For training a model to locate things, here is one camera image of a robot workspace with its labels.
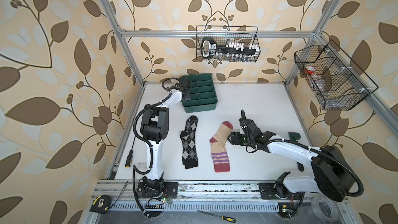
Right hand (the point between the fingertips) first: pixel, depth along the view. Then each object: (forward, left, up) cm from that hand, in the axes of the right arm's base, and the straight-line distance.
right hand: (233, 140), depth 87 cm
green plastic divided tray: (+30, +16, +4) cm, 34 cm away
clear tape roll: (-33, -37, -3) cm, 50 cm away
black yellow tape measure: (-28, +64, -1) cm, 70 cm away
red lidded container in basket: (+25, -41, +30) cm, 56 cm away
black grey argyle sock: (+4, +26, -3) cm, 26 cm away
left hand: (+31, +29, +6) cm, 43 cm away
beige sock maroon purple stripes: (-6, +8, -3) cm, 10 cm away
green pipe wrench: (+3, -38, -3) cm, 38 cm away
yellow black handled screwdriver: (-34, +9, -3) cm, 36 cm away
